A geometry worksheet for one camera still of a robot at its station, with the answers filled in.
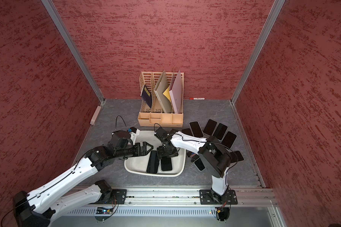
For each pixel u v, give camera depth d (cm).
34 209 39
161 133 72
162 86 92
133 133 68
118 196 75
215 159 47
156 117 108
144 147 65
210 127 103
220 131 101
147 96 111
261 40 84
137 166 84
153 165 103
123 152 61
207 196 74
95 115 107
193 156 87
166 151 74
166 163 81
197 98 123
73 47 87
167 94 89
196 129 101
